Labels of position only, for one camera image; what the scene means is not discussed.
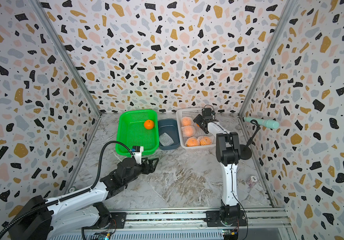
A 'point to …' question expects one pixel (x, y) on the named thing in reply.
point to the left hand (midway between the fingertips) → (157, 158)
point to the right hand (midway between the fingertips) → (202, 120)
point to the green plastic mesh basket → (131, 130)
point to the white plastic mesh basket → (192, 113)
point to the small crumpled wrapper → (252, 179)
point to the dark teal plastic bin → (170, 127)
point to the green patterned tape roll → (72, 189)
